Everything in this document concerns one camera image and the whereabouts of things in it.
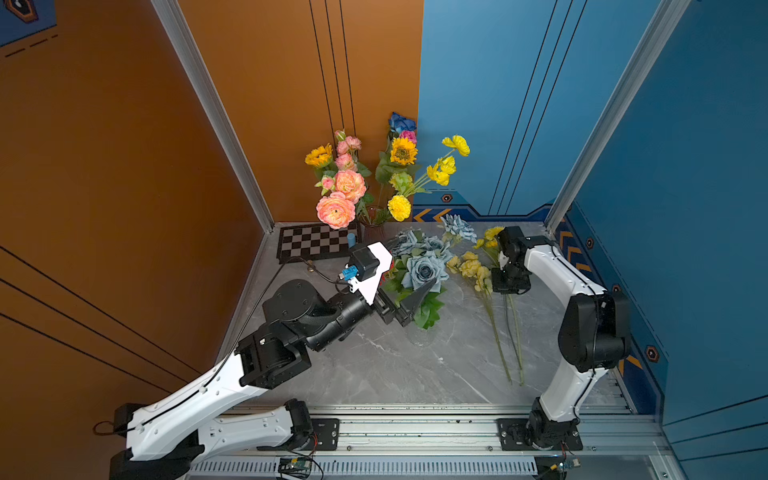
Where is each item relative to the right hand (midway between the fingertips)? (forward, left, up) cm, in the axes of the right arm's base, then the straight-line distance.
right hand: (502, 289), depth 92 cm
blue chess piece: (+20, +49, +1) cm, 53 cm away
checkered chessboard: (+24, +67, -4) cm, 71 cm away
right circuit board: (-44, -5, -8) cm, 45 cm away
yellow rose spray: (+11, +8, -2) cm, 14 cm away
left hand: (-21, +30, +41) cm, 55 cm away
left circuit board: (-44, +57, -10) cm, 73 cm away
